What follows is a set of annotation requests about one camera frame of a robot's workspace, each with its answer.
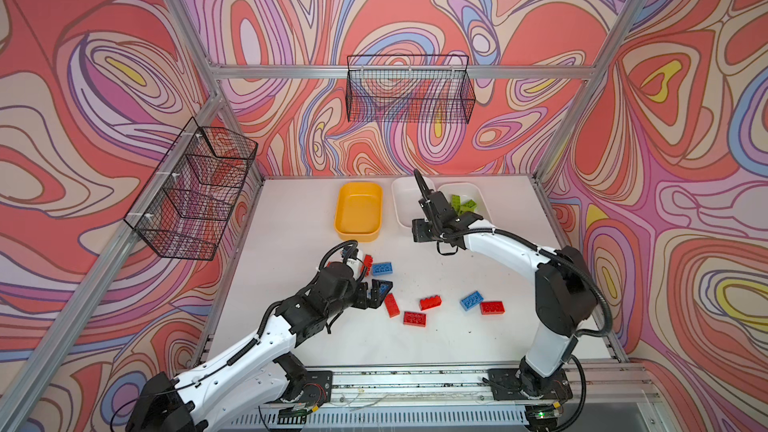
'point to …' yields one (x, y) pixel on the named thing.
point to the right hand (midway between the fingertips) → (424, 233)
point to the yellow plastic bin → (359, 211)
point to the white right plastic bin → (469, 191)
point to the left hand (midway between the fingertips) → (377, 281)
